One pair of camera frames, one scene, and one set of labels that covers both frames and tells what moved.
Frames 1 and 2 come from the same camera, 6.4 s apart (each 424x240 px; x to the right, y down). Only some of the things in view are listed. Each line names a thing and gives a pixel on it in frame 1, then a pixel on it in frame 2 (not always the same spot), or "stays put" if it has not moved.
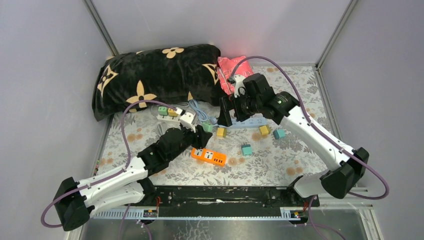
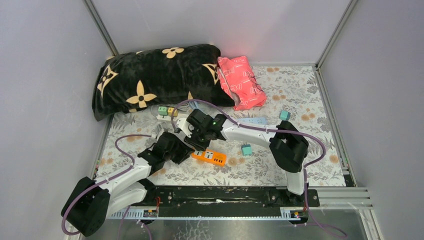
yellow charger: x=172 y=112 stays put
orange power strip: x=207 y=155 stays put
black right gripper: x=228 y=103 -> x=192 y=141
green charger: x=162 y=110 stays put
